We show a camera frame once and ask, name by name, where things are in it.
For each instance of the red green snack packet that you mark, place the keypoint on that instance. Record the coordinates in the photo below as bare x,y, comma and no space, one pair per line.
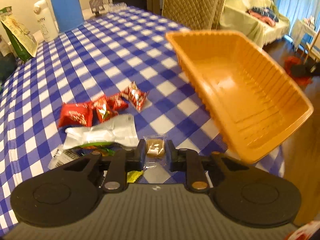
103,110

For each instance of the small red snack packet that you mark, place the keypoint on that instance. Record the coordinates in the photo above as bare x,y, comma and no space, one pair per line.
117,103

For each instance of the small wooden chair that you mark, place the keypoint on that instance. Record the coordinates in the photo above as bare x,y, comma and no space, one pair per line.
313,49

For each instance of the red white candy packet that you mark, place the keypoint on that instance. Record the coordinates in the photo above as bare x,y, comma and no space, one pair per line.
134,95

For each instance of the sofa with cream cover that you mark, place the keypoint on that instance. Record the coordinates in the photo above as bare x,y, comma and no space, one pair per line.
238,15

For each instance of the metal phone stand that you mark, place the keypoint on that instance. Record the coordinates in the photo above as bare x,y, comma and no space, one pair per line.
96,7

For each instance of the quilted beige chair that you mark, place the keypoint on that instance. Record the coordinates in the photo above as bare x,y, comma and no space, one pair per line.
194,14

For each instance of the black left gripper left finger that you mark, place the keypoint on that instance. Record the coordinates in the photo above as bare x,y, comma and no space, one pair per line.
70,192

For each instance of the orange plastic basket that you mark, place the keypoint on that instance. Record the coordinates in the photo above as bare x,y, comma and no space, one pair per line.
252,100

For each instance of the clothes pile on sofa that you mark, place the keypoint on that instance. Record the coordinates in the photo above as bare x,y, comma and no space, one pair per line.
265,14

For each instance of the large red snack packet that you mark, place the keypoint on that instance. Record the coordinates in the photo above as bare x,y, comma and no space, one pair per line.
76,114

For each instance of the blue white checkered tablecloth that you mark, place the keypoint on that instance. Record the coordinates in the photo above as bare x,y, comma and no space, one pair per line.
100,57

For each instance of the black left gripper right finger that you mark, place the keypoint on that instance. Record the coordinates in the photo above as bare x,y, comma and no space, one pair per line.
243,193

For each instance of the blue thermos jug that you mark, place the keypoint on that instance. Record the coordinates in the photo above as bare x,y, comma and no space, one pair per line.
68,14

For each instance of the green cream snack bag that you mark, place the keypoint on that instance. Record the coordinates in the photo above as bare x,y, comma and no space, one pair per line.
21,39

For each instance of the brown cookie clear wrapper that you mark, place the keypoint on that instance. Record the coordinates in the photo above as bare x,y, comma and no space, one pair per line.
155,149

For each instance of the silver foil snack bag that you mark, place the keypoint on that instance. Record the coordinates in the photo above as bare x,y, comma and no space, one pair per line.
119,129

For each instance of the white bottle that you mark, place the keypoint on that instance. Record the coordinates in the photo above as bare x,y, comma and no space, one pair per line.
45,20

